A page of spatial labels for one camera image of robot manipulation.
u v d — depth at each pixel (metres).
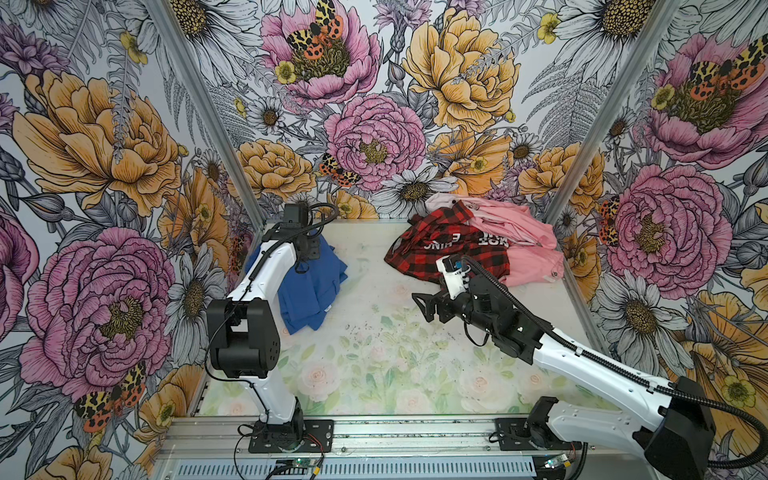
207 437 0.76
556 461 0.72
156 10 0.70
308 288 0.86
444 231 1.05
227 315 0.47
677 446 0.38
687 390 0.42
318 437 0.74
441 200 1.11
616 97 0.86
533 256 1.02
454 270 0.64
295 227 0.71
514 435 0.73
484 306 0.57
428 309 0.67
